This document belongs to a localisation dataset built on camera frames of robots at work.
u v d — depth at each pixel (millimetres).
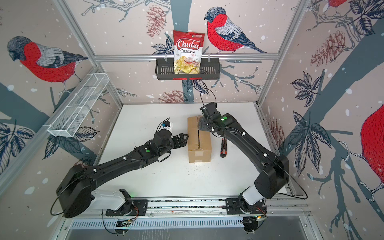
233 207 728
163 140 613
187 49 834
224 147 947
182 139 728
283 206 745
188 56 852
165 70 949
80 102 796
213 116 590
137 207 730
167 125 726
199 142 788
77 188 409
